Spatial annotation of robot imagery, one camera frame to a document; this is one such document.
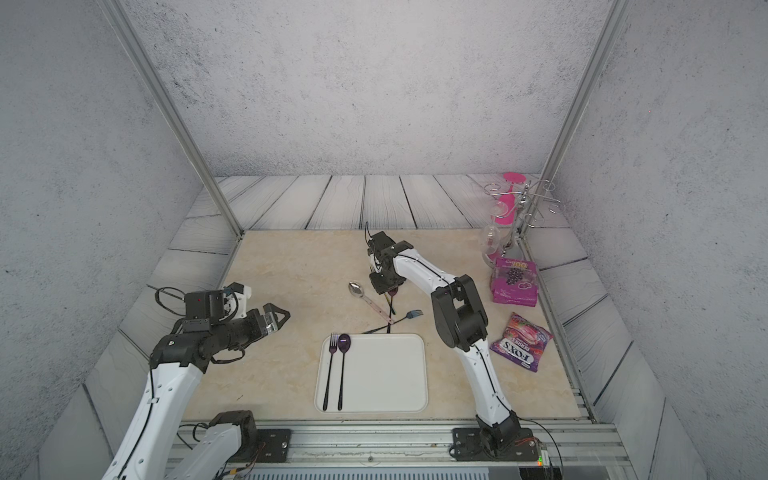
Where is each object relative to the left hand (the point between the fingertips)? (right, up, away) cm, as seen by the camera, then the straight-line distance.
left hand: (281, 319), depth 76 cm
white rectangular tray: (+25, -17, +9) cm, 32 cm away
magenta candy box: (+67, +7, +20) cm, 70 cm away
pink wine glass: (+62, +31, +14) cm, 70 cm away
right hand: (+25, +6, +23) cm, 34 cm away
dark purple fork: (+10, -11, +15) cm, 21 cm away
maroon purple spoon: (+27, +4, +20) cm, 34 cm away
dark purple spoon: (+13, -10, +14) cm, 22 cm away
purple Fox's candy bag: (+66, -9, +13) cm, 68 cm away
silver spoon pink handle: (+16, +4, +26) cm, 31 cm away
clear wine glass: (+61, +20, +24) cm, 68 cm away
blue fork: (+34, -3, +20) cm, 39 cm away
